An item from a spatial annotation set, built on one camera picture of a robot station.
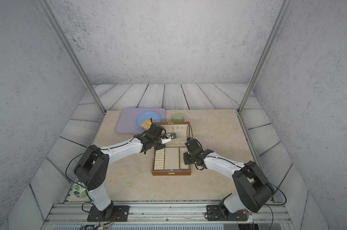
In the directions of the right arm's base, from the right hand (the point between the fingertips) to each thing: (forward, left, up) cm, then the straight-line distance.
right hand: (187, 157), depth 89 cm
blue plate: (+38, +32, -3) cm, 50 cm away
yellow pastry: (+27, +30, 0) cm, 40 cm away
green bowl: (+33, +7, 0) cm, 34 cm away
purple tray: (+33, +47, -5) cm, 58 cm away
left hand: (+10, +14, +5) cm, 18 cm away
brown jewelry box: (-3, +11, +1) cm, 11 cm away
